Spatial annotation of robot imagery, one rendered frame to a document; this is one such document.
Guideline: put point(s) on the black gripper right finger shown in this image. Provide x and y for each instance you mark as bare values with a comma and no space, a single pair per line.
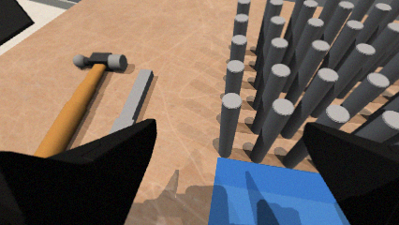
361,174

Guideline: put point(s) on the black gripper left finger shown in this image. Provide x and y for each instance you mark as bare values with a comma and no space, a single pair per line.
92,184

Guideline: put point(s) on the orange-brown handled ball-peen hammer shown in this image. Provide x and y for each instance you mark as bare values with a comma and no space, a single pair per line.
68,120

